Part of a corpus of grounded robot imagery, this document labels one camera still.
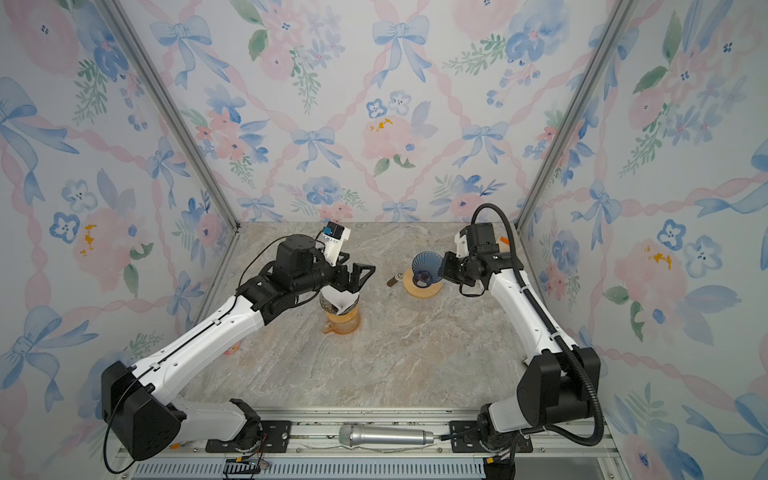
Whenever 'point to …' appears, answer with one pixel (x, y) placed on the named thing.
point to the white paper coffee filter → (341, 300)
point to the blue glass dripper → (425, 269)
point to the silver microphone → (365, 435)
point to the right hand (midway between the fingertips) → (440, 267)
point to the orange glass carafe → (345, 322)
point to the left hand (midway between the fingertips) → (362, 259)
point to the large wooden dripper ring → (418, 292)
